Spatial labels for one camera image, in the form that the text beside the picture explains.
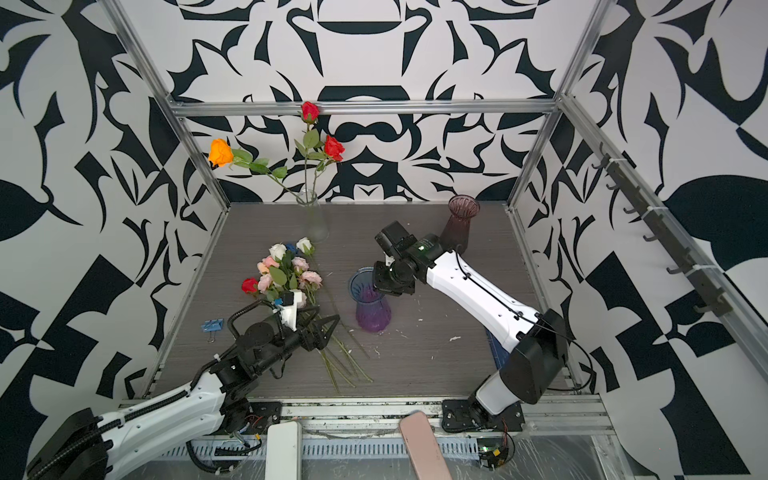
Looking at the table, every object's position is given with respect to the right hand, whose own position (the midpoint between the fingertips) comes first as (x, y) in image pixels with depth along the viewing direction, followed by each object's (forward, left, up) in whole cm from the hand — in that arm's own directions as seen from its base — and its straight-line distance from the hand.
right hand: (376, 285), depth 76 cm
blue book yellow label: (-11, -33, -19) cm, 40 cm away
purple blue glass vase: (-1, +2, -13) cm, 13 cm away
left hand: (-4, +12, -4) cm, 13 cm away
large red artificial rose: (+38, +13, +12) cm, 42 cm away
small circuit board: (-34, -26, -21) cm, 48 cm away
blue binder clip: (-3, +48, -16) cm, 51 cm away
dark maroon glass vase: (+25, -25, -12) cm, 38 cm away
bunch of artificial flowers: (+13, +28, -12) cm, 33 cm away
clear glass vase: (+32, +22, -11) cm, 40 cm away
